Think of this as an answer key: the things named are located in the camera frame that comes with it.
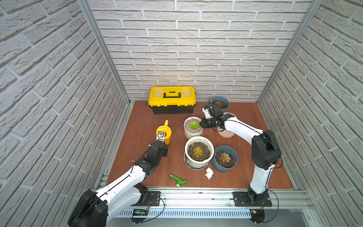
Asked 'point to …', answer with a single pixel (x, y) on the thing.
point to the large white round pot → (199, 151)
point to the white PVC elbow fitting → (209, 173)
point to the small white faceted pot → (192, 127)
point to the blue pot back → (222, 102)
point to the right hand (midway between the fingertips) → (203, 123)
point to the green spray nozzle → (179, 181)
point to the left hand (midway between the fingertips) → (159, 139)
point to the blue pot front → (224, 159)
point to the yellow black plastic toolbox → (172, 100)
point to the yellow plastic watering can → (167, 130)
